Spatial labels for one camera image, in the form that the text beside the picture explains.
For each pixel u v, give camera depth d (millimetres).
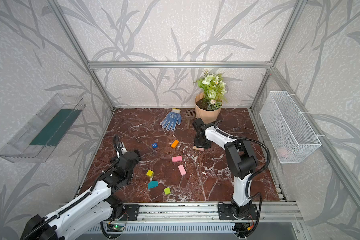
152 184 829
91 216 551
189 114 1153
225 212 732
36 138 642
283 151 722
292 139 605
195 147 889
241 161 502
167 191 800
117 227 707
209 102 1014
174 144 990
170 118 1150
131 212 739
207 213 752
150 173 845
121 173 627
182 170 873
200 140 831
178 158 912
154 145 983
